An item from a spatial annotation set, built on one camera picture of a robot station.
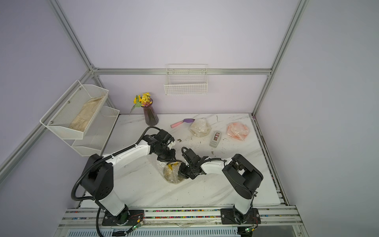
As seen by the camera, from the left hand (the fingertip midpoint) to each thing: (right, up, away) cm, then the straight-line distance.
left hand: (174, 162), depth 86 cm
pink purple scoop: (+7, +26, +29) cm, 40 cm away
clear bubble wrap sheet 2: (+44, +19, +21) cm, 52 cm away
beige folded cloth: (-48, +26, -9) cm, 55 cm away
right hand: (0, -9, 0) cm, 9 cm away
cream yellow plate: (+16, +21, +22) cm, 34 cm away
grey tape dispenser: (+27, +13, +16) cm, 33 cm away
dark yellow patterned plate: (-2, -6, +2) cm, 7 cm away
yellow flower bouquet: (-20, +38, +10) cm, 45 cm away
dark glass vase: (-21, +29, +23) cm, 42 cm away
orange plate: (+44, +19, +21) cm, 53 cm away
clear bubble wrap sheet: (+9, +23, +27) cm, 37 cm away
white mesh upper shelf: (-54, +27, -9) cm, 61 cm away
